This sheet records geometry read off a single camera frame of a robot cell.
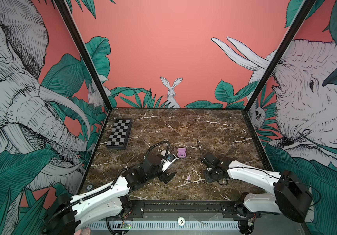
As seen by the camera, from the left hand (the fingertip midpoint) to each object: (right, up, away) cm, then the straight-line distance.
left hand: (171, 163), depth 77 cm
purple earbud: (+10, -11, +7) cm, 16 cm away
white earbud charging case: (-6, +2, +17) cm, 18 cm away
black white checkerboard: (-37, +13, +24) cm, 46 cm away
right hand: (+20, -10, +7) cm, 24 cm away
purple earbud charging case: (+6, +2, +16) cm, 17 cm away
